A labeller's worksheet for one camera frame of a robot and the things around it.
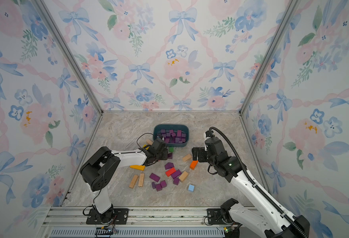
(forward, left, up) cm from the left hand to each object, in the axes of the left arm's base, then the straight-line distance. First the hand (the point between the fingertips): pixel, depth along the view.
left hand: (167, 152), depth 96 cm
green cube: (+2, -3, 0) cm, 3 cm away
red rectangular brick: (-13, -3, -1) cm, 13 cm away
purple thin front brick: (-21, +7, 0) cm, 22 cm away
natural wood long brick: (-19, +14, 0) cm, 24 cm away
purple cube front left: (-23, +3, +2) cm, 23 cm away
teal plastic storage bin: (+13, -4, +1) cm, 13 cm away
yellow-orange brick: (-11, +17, 0) cm, 20 cm away
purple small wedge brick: (-4, -2, +3) cm, 6 cm away
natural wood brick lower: (-16, -10, 0) cm, 19 cm away
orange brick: (-8, -17, 0) cm, 19 cm away
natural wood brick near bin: (+8, +13, 0) cm, 15 cm away
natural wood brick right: (-3, -13, -1) cm, 13 cm away
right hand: (-5, -18, +20) cm, 27 cm away
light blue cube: (-23, -14, 0) cm, 27 cm away
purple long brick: (-16, +7, -2) cm, 17 cm away
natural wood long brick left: (-19, +18, 0) cm, 27 cm away
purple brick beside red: (-14, -6, -1) cm, 16 cm away
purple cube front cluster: (-21, +1, 0) cm, 21 cm away
